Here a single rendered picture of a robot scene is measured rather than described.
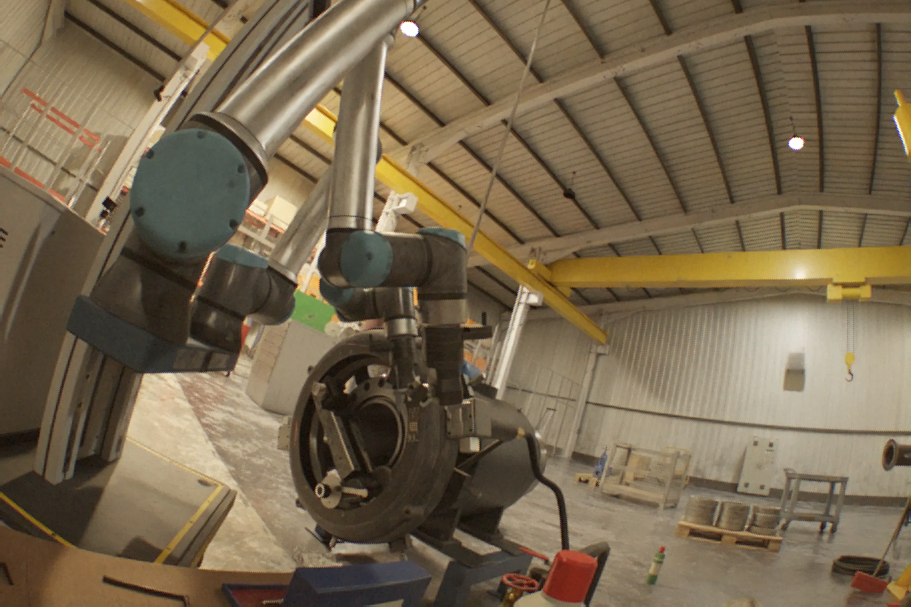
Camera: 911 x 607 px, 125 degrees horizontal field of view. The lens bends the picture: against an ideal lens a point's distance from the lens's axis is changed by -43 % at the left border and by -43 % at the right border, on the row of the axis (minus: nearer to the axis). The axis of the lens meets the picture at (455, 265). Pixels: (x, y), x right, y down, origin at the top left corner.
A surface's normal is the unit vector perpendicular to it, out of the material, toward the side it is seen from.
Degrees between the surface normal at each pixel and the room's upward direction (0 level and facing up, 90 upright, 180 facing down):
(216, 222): 95
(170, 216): 95
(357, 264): 114
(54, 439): 90
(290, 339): 90
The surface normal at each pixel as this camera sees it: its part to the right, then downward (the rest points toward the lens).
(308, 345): 0.70, -0.03
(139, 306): 0.70, -0.36
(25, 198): 0.30, -0.23
